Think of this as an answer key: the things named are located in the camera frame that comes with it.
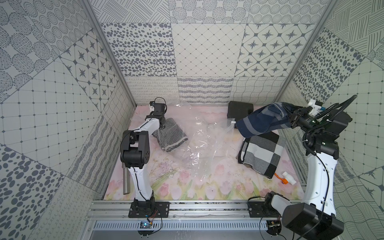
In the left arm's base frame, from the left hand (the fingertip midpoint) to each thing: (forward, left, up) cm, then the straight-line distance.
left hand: (157, 116), depth 100 cm
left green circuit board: (-59, -3, -14) cm, 60 cm away
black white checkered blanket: (-21, -69, -8) cm, 72 cm away
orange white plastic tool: (-36, -78, -11) cm, 87 cm away
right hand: (-18, -65, +29) cm, 73 cm away
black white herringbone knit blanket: (-10, -10, -8) cm, 16 cm away
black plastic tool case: (+14, -58, -7) cm, 60 cm away
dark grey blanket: (-17, -66, +22) cm, 72 cm away
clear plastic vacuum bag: (-14, -34, -7) cm, 37 cm away
